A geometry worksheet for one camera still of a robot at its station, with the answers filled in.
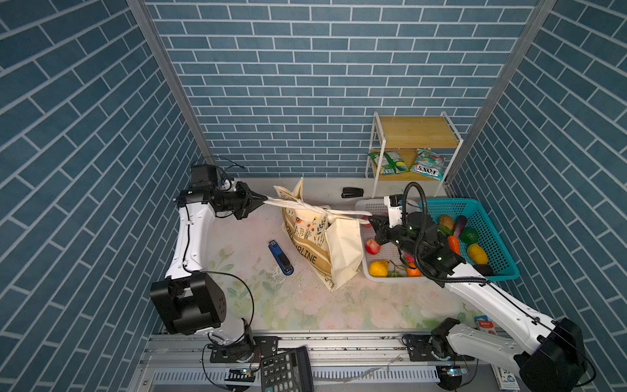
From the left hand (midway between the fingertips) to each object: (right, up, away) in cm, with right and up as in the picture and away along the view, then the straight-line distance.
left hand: (264, 194), depth 77 cm
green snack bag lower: (+47, +13, +25) cm, 55 cm away
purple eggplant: (+77, -11, +26) cm, 82 cm away
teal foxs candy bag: (+63, +14, +25) cm, 70 cm away
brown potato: (+71, -11, +25) cm, 76 cm away
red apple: (+37, -19, +15) cm, 44 cm away
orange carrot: (+70, -19, +17) cm, 74 cm away
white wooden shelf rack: (+59, +22, +33) cm, 71 cm away
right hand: (+34, -6, 0) cm, 35 cm away
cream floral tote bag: (+20, -14, -7) cm, 25 cm away
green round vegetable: (+76, -16, +18) cm, 80 cm away
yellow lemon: (+38, -26, +8) cm, 47 cm away
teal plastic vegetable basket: (+83, -22, +11) cm, 87 cm away
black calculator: (+9, -50, -8) cm, 52 cm away
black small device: (+31, +2, +40) cm, 51 cm away
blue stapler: (+3, -24, +17) cm, 30 cm away
